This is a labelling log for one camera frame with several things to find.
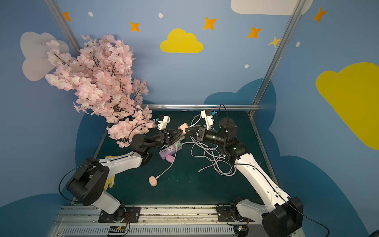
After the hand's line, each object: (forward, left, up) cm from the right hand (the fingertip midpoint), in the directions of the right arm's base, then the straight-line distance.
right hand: (189, 130), depth 66 cm
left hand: (-2, +2, 0) cm, 3 cm away
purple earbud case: (+1, +13, -33) cm, 35 cm away
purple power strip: (+6, +14, -32) cm, 35 cm away
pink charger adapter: (+1, +3, +1) cm, 3 cm away
